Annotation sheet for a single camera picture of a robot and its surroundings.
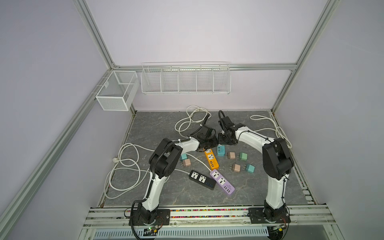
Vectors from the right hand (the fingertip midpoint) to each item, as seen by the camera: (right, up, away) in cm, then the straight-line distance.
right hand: (222, 141), depth 97 cm
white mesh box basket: (-70, +32, +3) cm, 77 cm away
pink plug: (+6, -15, -8) cm, 18 cm away
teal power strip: (-2, -5, -1) cm, 6 cm away
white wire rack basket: (-24, +42, +1) cm, 49 cm away
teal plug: (+15, -15, -9) cm, 23 cm away
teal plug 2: (-25, -9, -3) cm, 27 cm away
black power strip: (-14, -20, -14) cm, 28 cm away
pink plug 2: (-23, -12, -6) cm, 27 cm away
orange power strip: (-7, -12, -7) cm, 15 cm away
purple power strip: (-3, -20, -15) cm, 25 cm away
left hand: (-1, -2, -1) cm, 3 cm away
